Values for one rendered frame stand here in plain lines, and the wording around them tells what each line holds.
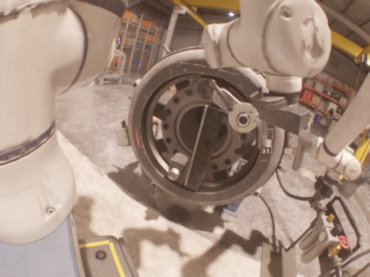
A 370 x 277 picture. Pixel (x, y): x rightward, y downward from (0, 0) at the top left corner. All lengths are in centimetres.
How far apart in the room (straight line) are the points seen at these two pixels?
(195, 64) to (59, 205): 60
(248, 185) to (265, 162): 13
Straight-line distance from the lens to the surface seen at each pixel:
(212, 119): 63
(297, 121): 39
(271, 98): 35
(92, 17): 29
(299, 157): 43
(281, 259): 129
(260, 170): 71
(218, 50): 29
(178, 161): 68
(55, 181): 22
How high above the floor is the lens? 87
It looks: 24 degrees down
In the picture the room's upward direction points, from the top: 16 degrees clockwise
